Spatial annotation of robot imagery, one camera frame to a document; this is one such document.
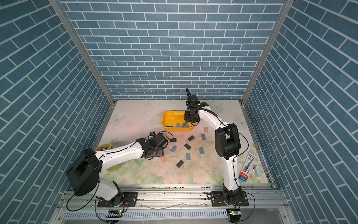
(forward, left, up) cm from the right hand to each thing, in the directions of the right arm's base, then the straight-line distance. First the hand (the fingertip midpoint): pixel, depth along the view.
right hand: (188, 119), depth 97 cm
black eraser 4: (-28, +3, -10) cm, 30 cm away
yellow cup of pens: (-26, +47, +2) cm, 54 cm away
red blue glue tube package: (-31, -36, -9) cm, 48 cm away
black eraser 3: (-15, -1, -10) cm, 18 cm away
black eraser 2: (-9, -3, -10) cm, 14 cm away
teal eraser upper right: (-7, -12, -10) cm, 17 cm away
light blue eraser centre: (-18, +9, -10) cm, 22 cm away
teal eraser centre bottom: (-23, -2, -10) cm, 25 cm away
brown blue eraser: (+1, +2, -9) cm, 9 cm away
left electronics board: (-56, +35, -13) cm, 67 cm away
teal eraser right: (-17, -11, -11) cm, 23 cm away
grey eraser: (+2, +8, -10) cm, 13 cm away
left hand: (-23, +15, -6) cm, 29 cm away
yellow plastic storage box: (+5, +11, -9) cm, 15 cm away
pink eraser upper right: (-1, -14, -9) cm, 17 cm away
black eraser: (-12, +10, -9) cm, 18 cm away
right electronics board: (-51, -29, -15) cm, 61 cm away
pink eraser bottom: (-25, +14, -10) cm, 31 cm away
